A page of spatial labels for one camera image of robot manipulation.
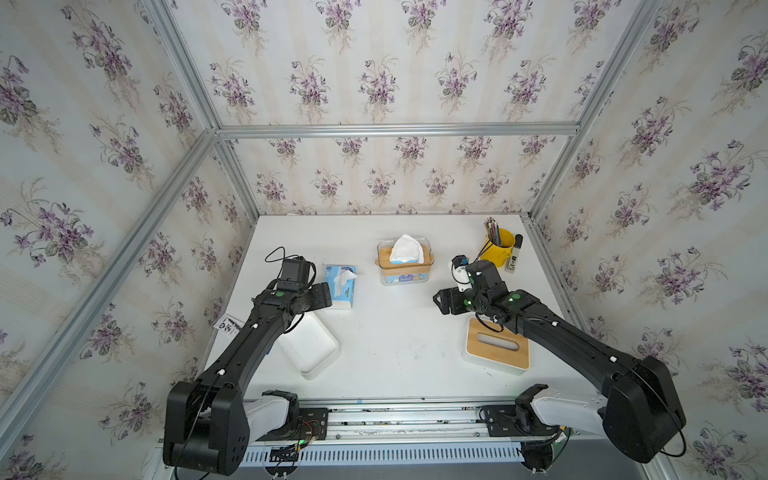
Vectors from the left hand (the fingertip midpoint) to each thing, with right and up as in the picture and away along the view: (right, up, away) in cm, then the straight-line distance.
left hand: (320, 296), depth 85 cm
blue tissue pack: (+5, +4, +6) cm, 9 cm away
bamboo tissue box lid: (+20, +7, +11) cm, 24 cm away
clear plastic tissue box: (+25, +3, +14) cm, 29 cm away
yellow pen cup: (+58, +11, +14) cm, 60 cm away
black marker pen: (+65, +11, +19) cm, 68 cm away
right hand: (+37, 0, -1) cm, 37 cm away
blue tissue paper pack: (+26, +13, +11) cm, 31 cm away
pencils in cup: (+54, +20, +12) cm, 59 cm away
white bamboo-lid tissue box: (+48, -13, -2) cm, 50 cm away
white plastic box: (-4, -15, +2) cm, 16 cm away
